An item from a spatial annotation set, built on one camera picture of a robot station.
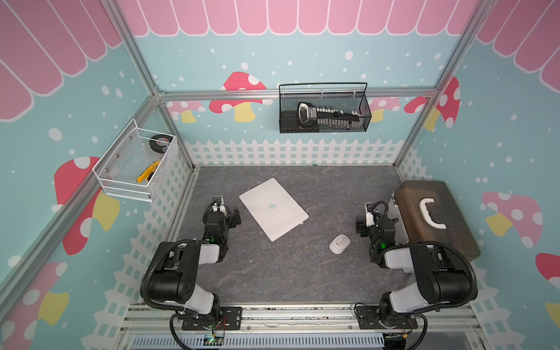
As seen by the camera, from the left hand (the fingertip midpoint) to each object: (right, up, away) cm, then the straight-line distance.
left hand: (226, 210), depth 94 cm
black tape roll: (-20, +25, -14) cm, 35 cm away
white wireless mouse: (+48, -13, -5) cm, 50 cm away
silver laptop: (+20, 0, +8) cm, 22 cm away
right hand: (+61, -1, 0) cm, 61 cm away
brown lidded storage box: (+78, +2, -16) cm, 79 cm away
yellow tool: (-20, +15, -21) cm, 33 cm away
